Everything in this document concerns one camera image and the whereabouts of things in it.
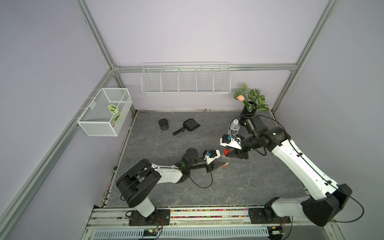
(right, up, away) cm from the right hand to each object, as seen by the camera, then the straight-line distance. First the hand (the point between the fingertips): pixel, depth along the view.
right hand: (228, 148), depth 72 cm
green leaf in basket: (-60, +20, +7) cm, 64 cm away
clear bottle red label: (0, -10, +5) cm, 11 cm away
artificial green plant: (+18, +27, +16) cm, 36 cm away
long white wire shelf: (-23, +43, +27) cm, 55 cm away
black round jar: (-40, +12, +36) cm, 55 cm away
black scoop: (-20, +12, +36) cm, 43 cm away
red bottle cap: (-1, -1, -3) cm, 3 cm away
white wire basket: (-65, +18, +9) cm, 68 cm away
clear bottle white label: (+7, +9, +16) cm, 20 cm away
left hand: (-1, -7, +5) cm, 9 cm away
